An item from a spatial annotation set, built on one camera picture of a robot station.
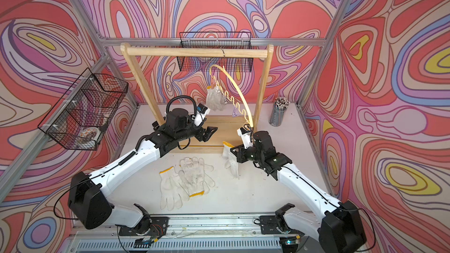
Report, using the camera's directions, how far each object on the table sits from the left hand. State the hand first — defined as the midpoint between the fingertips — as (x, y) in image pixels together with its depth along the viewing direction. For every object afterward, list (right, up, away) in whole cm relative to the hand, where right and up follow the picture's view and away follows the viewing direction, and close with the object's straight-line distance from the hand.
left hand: (212, 124), depth 77 cm
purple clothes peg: (+10, +5, -6) cm, 12 cm away
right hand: (+9, -14, +2) cm, 17 cm away
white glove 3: (+9, -18, +5) cm, 21 cm away
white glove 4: (0, +13, +18) cm, 22 cm away
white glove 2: (-11, -27, +10) cm, 30 cm away
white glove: (-20, -33, +6) cm, 39 cm away
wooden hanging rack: (+1, -4, -2) cm, 5 cm away
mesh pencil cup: (+36, +9, +19) cm, 42 cm away
